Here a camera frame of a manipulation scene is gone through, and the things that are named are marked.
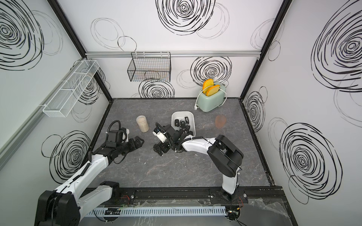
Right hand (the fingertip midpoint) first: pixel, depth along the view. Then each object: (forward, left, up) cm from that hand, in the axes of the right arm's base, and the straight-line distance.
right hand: (159, 144), depth 86 cm
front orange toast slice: (+37, -35, +12) cm, 52 cm away
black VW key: (+20, -9, -5) cm, 23 cm away
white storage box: (+22, -15, -5) cm, 27 cm away
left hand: (-1, +13, +2) cm, 13 cm away
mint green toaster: (+32, -30, +4) cm, 44 cm away
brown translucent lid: (+21, -41, -4) cm, 46 cm away
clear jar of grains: (+13, +13, +5) cm, 19 cm away
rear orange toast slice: (+43, -31, +14) cm, 55 cm away
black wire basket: (+46, +6, +26) cm, 53 cm away
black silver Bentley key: (+23, -16, -5) cm, 29 cm away
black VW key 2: (+19, -14, -5) cm, 24 cm away
